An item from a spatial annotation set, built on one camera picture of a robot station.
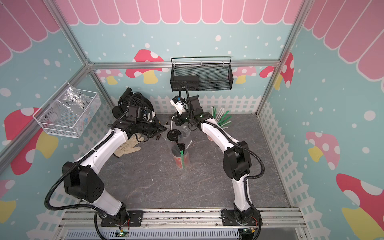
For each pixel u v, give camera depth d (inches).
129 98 36.8
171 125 34.0
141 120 27.0
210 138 41.4
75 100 29.0
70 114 28.8
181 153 29.6
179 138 32.7
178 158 31.8
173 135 33.6
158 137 41.6
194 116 26.8
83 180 17.1
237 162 20.3
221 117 38.2
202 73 37.1
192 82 36.1
